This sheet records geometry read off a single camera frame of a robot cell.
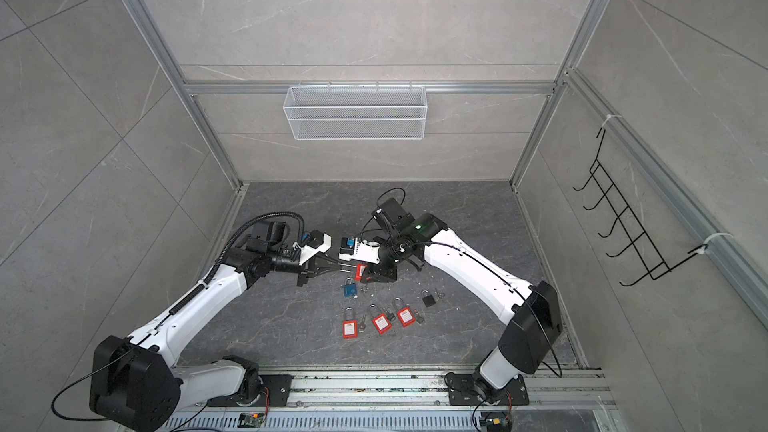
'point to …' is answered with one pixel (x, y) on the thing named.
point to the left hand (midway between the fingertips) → (339, 259)
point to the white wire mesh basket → (357, 113)
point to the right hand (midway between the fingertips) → (366, 265)
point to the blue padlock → (350, 288)
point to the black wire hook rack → (622, 214)
